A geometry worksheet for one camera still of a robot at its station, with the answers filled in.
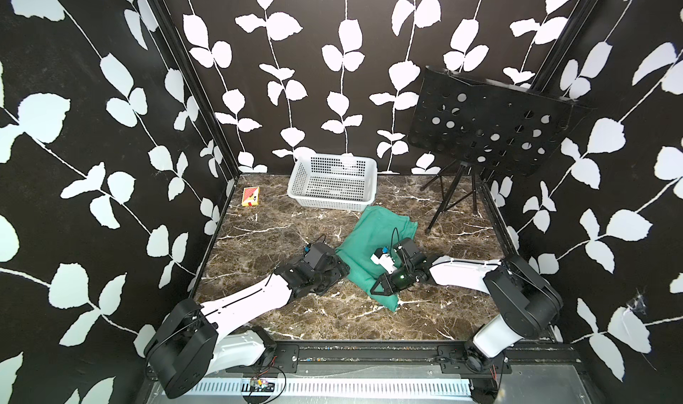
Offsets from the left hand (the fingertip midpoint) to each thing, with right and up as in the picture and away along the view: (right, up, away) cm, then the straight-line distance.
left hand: (347, 269), depth 83 cm
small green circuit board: (-23, -28, -13) cm, 38 cm away
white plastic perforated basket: (-6, +31, +35) cm, 47 cm away
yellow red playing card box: (-41, +23, +28) cm, 55 cm away
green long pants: (+11, +11, +17) cm, 23 cm away
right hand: (+8, -7, +2) cm, 11 cm away
